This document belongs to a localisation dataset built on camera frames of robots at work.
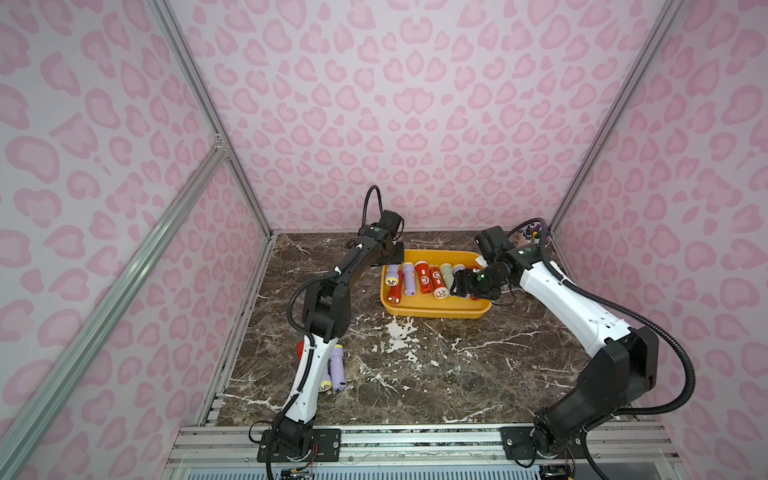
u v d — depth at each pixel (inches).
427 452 28.4
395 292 38.7
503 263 23.0
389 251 34.6
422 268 40.9
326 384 31.7
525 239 40.4
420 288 40.1
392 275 38.3
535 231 39.7
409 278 40.4
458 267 40.8
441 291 38.3
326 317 24.5
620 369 16.7
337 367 32.9
